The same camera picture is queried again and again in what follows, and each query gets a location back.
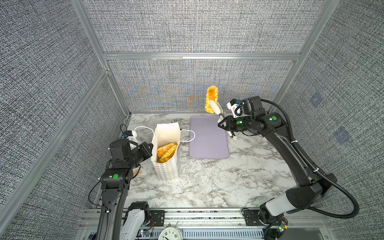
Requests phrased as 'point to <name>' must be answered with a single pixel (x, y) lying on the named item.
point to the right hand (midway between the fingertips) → (220, 123)
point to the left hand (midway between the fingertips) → (153, 144)
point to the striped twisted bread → (166, 152)
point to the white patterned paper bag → (165, 133)
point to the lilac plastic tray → (207, 139)
